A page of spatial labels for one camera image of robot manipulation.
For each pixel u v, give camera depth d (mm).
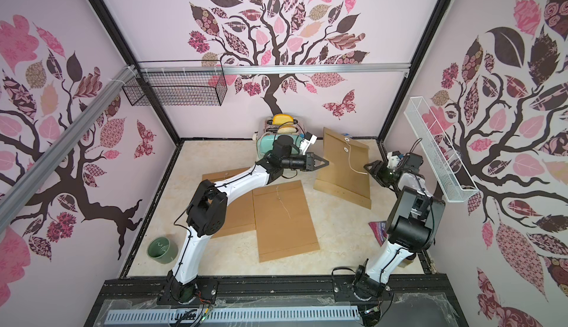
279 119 1033
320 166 805
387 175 820
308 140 794
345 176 837
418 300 723
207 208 568
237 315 697
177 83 1366
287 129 1008
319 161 811
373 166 852
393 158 855
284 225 936
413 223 492
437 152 795
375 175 852
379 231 852
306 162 747
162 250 813
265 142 974
